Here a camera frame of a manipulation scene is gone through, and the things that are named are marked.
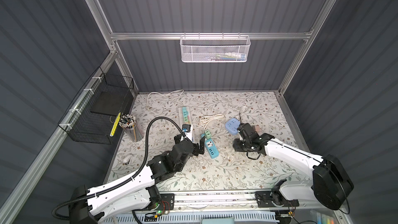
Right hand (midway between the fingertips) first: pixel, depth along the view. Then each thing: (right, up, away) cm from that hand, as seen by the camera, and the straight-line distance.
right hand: (238, 145), depth 87 cm
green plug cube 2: (-17, +6, +2) cm, 18 cm away
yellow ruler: (-60, +12, -19) cm, 64 cm away
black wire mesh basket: (-73, +17, -15) cm, 76 cm away
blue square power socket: (-1, +10, +12) cm, 15 cm away
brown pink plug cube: (+16, +8, +12) cm, 22 cm away
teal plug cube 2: (-32, +17, +12) cm, 38 cm away
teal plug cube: (-33, +21, +17) cm, 42 cm away
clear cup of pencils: (-59, +13, -4) cm, 61 cm away
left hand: (-23, +8, -13) cm, 28 cm away
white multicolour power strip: (-26, +11, -25) cm, 37 cm away
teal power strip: (-15, -1, +3) cm, 15 cm away
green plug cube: (-31, +14, +9) cm, 35 cm away
